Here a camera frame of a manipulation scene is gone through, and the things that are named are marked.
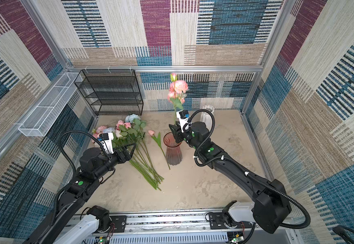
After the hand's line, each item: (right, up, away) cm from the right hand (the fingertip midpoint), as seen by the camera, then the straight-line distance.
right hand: (174, 125), depth 76 cm
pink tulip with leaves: (-17, -5, +29) cm, 34 cm away
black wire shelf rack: (-46, +24, +35) cm, 63 cm away
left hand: (-20, -9, -4) cm, 22 cm away
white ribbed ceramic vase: (+19, +5, +16) cm, 25 cm away
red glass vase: (-1, -19, +21) cm, 29 cm away
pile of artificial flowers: (-30, -4, +25) cm, 40 cm away
